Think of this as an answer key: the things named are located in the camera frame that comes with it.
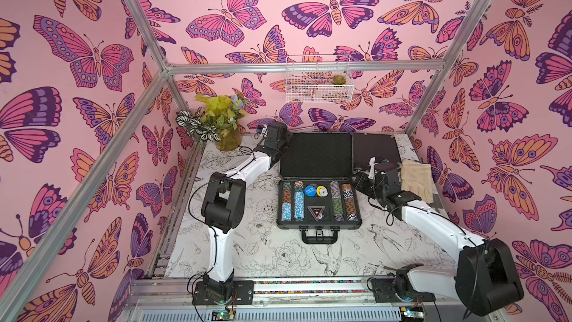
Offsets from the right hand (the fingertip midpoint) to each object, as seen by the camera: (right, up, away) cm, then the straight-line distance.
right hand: (354, 176), depth 87 cm
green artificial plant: (-54, +27, +11) cm, 62 cm away
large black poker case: (-13, -7, +5) cm, 16 cm away
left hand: (-23, +19, +9) cm, 31 cm away
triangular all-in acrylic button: (-15, -14, +1) cm, 20 cm away
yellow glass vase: (-56, +17, +28) cm, 64 cm away
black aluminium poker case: (+19, +12, +19) cm, 30 cm away
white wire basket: (-17, +42, +12) cm, 47 cm away
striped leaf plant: (-66, +21, +6) cm, 69 cm away
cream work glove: (+33, -2, +15) cm, 36 cm away
